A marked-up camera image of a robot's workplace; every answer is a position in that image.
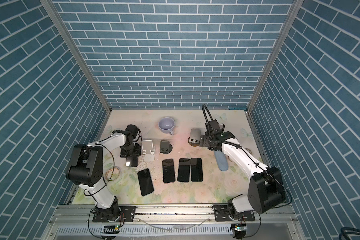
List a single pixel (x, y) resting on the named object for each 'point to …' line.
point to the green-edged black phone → (183, 170)
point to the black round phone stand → (194, 140)
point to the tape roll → (116, 175)
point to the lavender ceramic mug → (166, 125)
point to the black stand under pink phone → (165, 147)
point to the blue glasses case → (221, 160)
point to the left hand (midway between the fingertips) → (134, 154)
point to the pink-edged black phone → (168, 171)
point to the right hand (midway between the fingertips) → (207, 140)
